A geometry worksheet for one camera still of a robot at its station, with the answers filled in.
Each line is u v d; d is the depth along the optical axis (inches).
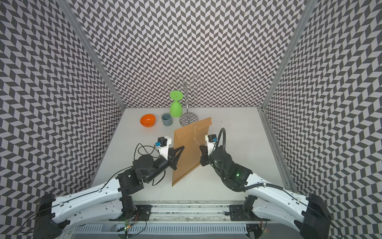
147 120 42.2
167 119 42.5
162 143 21.8
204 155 24.7
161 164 22.6
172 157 23.1
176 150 24.4
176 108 34.8
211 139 24.3
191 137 27.0
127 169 22.1
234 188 20.7
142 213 28.4
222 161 20.8
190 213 29.7
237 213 28.8
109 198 19.0
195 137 27.5
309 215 15.7
